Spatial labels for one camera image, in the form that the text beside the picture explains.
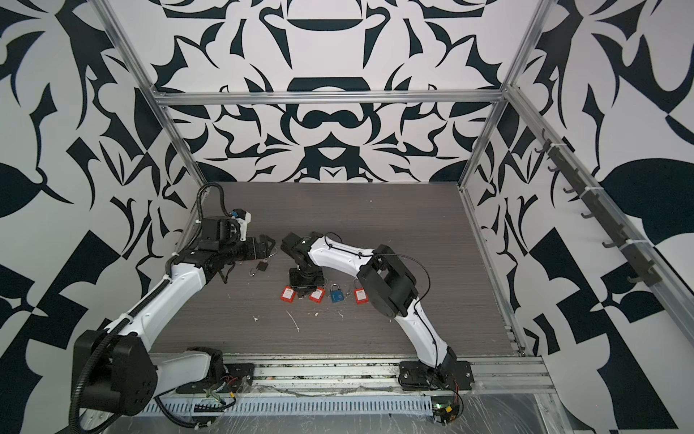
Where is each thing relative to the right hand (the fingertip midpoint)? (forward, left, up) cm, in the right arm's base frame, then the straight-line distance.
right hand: (298, 292), depth 88 cm
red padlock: (0, +4, -1) cm, 4 cm away
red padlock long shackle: (-1, -6, 0) cm, 6 cm away
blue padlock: (0, -12, -2) cm, 13 cm away
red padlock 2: (-1, -20, -1) cm, 20 cm away
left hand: (+12, +10, +14) cm, 21 cm away
